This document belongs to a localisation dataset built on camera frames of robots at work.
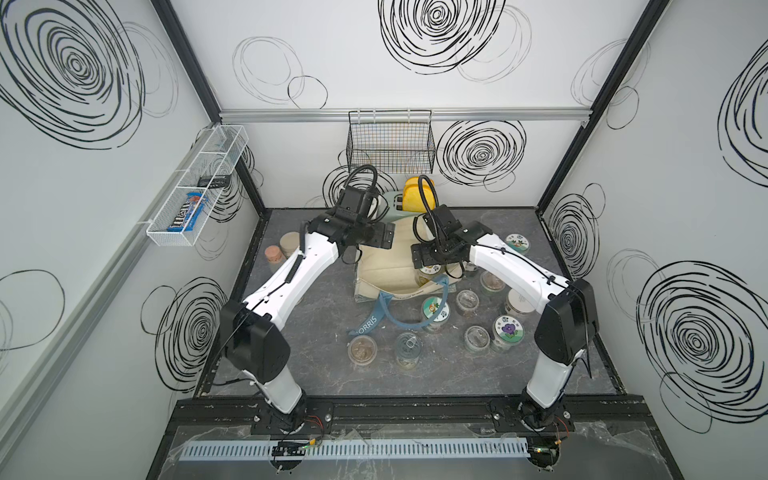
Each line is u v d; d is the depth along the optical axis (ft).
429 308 2.77
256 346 1.39
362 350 2.59
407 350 2.53
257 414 2.40
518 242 3.27
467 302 2.91
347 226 1.86
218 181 2.58
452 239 2.02
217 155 2.86
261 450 2.28
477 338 2.66
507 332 2.63
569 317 1.53
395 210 3.29
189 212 2.31
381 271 3.18
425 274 3.02
